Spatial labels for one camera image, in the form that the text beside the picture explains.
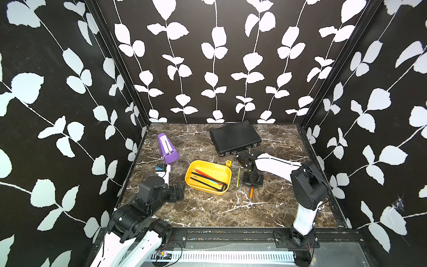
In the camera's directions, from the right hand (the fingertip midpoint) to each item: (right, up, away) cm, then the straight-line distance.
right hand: (247, 184), depth 89 cm
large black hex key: (-21, -1, +1) cm, 21 cm away
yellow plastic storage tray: (-14, +5, +6) cm, 17 cm away
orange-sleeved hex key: (+2, -4, -3) cm, 5 cm away
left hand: (-33, +7, -20) cm, 39 cm away
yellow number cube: (-10, +10, +9) cm, 17 cm away
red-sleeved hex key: (-21, +3, +6) cm, 22 cm away
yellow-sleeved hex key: (-15, -2, 0) cm, 15 cm away
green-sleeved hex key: (-4, +3, +4) cm, 6 cm away
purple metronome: (-46, +18, +6) cm, 50 cm away
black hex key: (-21, +2, +4) cm, 22 cm away
